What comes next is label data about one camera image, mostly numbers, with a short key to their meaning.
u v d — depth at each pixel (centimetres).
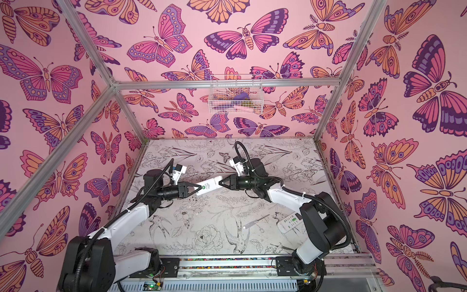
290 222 85
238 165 78
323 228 44
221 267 75
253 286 70
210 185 80
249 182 73
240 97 95
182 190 72
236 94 97
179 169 76
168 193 71
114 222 49
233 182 73
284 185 58
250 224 85
